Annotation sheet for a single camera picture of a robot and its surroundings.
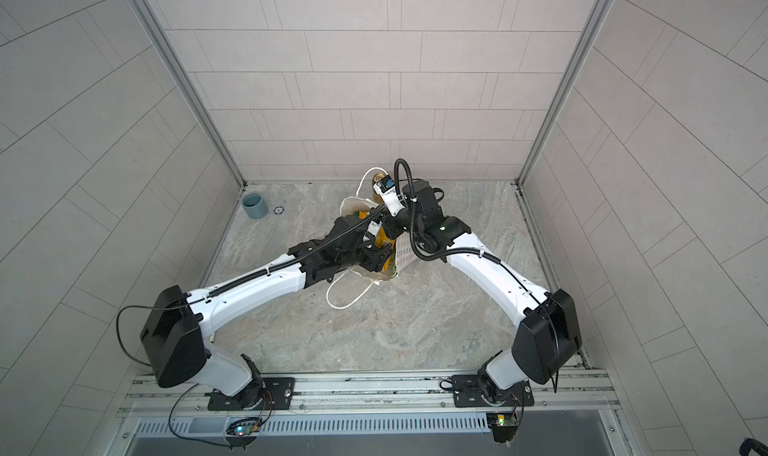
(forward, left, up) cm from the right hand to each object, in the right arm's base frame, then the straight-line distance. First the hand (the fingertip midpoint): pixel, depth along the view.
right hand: (378, 212), depth 77 cm
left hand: (-6, -3, -7) cm, 10 cm away
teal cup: (+22, +45, -18) cm, 53 cm away
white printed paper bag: (-11, -6, -3) cm, 13 cm away
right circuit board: (-44, -27, -27) cm, 59 cm away
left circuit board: (-42, +32, -21) cm, 57 cm away
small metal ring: (+23, +37, -22) cm, 49 cm away
